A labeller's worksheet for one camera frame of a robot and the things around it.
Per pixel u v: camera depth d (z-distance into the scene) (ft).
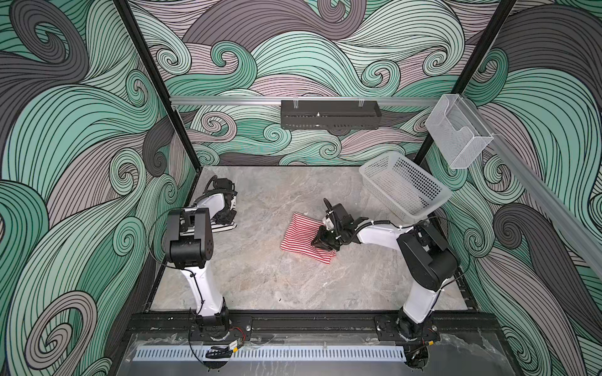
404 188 3.62
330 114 3.12
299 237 3.04
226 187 2.80
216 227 3.11
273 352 2.29
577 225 1.73
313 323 2.49
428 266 1.54
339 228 2.49
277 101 3.10
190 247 1.68
